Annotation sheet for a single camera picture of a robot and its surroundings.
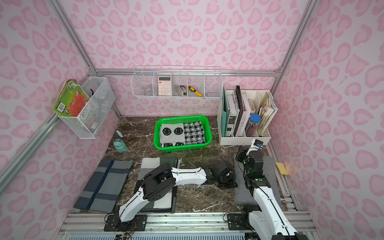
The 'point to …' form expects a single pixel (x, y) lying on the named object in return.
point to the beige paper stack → (268, 110)
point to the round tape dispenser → (148, 92)
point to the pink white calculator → (164, 85)
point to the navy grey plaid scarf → (103, 191)
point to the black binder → (238, 92)
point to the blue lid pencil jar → (250, 129)
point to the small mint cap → (118, 132)
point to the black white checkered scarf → (167, 203)
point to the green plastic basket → (207, 128)
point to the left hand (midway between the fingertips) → (240, 183)
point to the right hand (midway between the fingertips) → (242, 145)
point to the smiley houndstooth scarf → (173, 134)
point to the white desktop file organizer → (233, 140)
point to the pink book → (246, 114)
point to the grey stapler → (179, 89)
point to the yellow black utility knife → (193, 89)
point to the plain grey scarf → (242, 195)
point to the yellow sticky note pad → (282, 168)
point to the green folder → (225, 114)
